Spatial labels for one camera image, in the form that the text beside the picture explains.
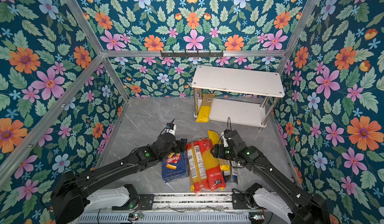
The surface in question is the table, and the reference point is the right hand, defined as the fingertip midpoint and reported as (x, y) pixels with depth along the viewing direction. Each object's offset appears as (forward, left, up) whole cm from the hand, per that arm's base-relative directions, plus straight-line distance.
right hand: (217, 149), depth 78 cm
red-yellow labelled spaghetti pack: (-1, +11, -7) cm, 13 cm away
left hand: (+4, +18, +2) cm, 19 cm away
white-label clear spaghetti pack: (-10, -8, -11) cm, 17 cm away
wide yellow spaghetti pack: (+28, +8, -3) cm, 29 cm away
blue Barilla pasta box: (-7, +23, -8) cm, 25 cm away
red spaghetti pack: (-11, +1, -5) cm, 12 cm away
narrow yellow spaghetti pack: (-4, -4, -9) cm, 11 cm away
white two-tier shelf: (+55, -23, -14) cm, 61 cm away
